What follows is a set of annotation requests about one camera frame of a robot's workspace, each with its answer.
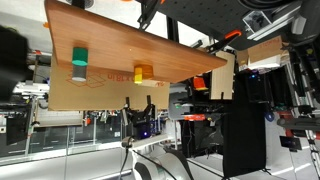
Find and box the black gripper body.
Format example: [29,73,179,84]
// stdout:
[125,103,157,128]

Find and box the yellow cylinder block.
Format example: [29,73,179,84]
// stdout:
[133,65,144,85]

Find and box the orange translucent plastic pot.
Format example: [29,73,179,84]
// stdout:
[133,64,154,81]

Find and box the orange cylindrical object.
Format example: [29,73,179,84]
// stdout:
[193,76,210,92]

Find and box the gray cylinder block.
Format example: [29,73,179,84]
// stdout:
[71,64,88,83]

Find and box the green octagonal block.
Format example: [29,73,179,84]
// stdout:
[71,46,89,67]

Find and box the white pegboard panel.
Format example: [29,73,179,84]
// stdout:
[34,108,84,128]

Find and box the slotted cardboard panel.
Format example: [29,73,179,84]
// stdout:
[210,50,236,101]

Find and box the black fabric curtain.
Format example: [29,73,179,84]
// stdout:
[222,71,268,179]

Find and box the black perforated breadboard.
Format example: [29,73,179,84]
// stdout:
[156,0,268,51]

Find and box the cardboard box red print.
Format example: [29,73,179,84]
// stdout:
[236,35,284,68]

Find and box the silver aluminium extrusion with plate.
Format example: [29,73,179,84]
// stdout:
[243,1,303,42]

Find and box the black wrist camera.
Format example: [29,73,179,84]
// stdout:
[134,124,153,140]

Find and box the black clamp orange handle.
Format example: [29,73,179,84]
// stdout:
[137,0,167,30]
[191,29,243,55]

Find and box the black cable bundle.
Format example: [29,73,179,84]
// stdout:
[238,0,294,11]

